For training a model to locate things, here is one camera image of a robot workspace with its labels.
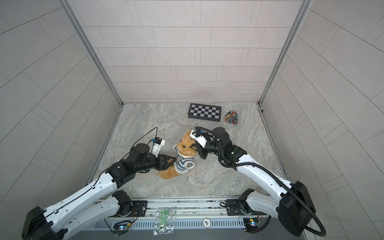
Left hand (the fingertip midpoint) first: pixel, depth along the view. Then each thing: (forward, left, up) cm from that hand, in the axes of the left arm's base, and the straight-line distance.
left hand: (176, 159), depth 73 cm
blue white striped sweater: (-2, -5, +2) cm, 6 cm away
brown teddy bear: (+4, -4, +5) cm, 7 cm away
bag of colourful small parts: (+37, -34, -12) cm, 51 cm away
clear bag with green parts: (-24, +4, -13) cm, 28 cm away
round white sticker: (-24, -15, -13) cm, 32 cm away
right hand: (+5, -7, +4) cm, 10 cm away
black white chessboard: (+41, -15, -13) cm, 46 cm away
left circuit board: (-27, +23, -11) cm, 37 cm away
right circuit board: (-25, -36, -14) cm, 46 cm away
